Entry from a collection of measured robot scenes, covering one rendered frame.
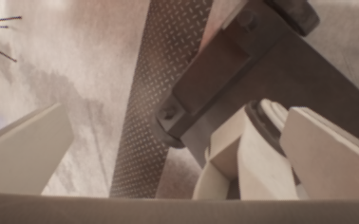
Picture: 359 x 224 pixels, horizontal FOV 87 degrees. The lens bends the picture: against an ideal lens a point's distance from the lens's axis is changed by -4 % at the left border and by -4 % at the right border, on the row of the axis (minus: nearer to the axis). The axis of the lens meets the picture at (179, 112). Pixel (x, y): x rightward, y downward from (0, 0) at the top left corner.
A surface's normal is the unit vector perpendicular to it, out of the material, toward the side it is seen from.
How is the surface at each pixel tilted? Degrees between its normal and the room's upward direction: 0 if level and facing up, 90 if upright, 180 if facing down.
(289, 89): 0
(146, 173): 23
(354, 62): 0
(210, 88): 0
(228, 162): 18
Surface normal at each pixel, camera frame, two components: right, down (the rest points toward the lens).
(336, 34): -0.58, 0.09
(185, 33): -0.23, 0.23
